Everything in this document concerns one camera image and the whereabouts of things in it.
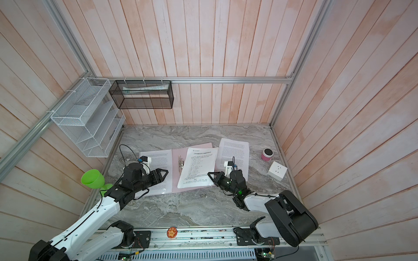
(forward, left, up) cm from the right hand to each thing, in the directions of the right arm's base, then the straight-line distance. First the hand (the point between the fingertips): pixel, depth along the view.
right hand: (207, 173), depth 84 cm
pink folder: (+21, +16, -10) cm, 28 cm away
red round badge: (-26, +16, -10) cm, 32 cm away
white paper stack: (+24, -13, -11) cm, 30 cm away
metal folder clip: (+11, +17, -8) cm, 22 cm away
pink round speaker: (+17, -37, -6) cm, 41 cm away
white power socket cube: (+7, -41, -8) cm, 42 cm away
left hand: (-3, +22, +2) cm, 22 cm away
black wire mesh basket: (+49, +44, +15) cm, 67 cm away
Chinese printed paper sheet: (+10, +5, -6) cm, 13 cm away
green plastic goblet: (-7, +54, +6) cm, 55 cm away
